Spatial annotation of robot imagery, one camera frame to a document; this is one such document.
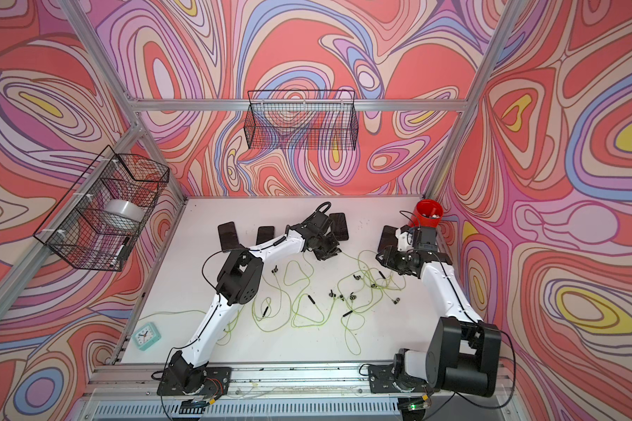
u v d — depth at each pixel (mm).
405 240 783
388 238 1060
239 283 614
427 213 1019
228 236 1054
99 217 684
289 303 886
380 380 733
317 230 827
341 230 1042
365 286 914
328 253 916
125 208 736
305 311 874
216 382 721
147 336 801
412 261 618
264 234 1085
